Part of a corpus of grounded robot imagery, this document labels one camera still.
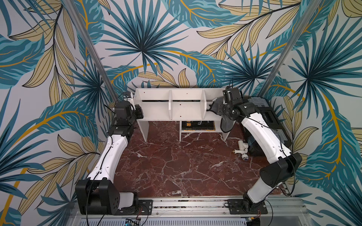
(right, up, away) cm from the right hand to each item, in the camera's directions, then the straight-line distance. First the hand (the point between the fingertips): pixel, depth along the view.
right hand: (222, 105), depth 80 cm
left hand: (-48, -1, -2) cm, 48 cm away
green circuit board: (-49, -61, -9) cm, 79 cm away
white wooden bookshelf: (-19, 0, +6) cm, 20 cm away
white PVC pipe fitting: (+18, -28, +14) cm, 36 cm away
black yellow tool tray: (-13, -12, +10) cm, 20 cm away
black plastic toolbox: (+34, +1, +17) cm, 38 cm away
